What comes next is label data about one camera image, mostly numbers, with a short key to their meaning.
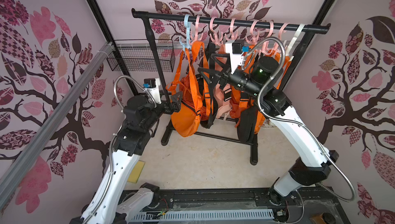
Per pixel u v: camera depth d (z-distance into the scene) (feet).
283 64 1.82
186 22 1.67
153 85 1.64
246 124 2.16
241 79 1.48
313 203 2.38
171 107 1.80
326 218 2.02
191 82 2.07
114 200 1.27
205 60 2.03
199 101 2.12
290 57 1.72
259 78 1.36
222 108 2.52
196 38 1.86
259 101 1.37
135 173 2.66
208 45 1.88
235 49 1.33
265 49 1.77
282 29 1.52
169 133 3.14
